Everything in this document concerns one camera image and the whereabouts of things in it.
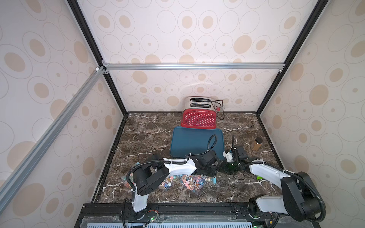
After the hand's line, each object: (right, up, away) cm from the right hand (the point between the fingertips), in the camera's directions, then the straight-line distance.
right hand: (222, 168), depth 87 cm
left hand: (-2, -1, -5) cm, 6 cm away
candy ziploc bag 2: (-19, -6, -6) cm, 21 cm away
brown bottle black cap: (+23, +14, +6) cm, 28 cm away
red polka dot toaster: (-13, +36, +10) cm, 39 cm away
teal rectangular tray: (-16, +16, +16) cm, 28 cm away
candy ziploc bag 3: (-12, -6, -4) cm, 14 cm away
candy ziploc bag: (-33, -7, -6) cm, 34 cm away
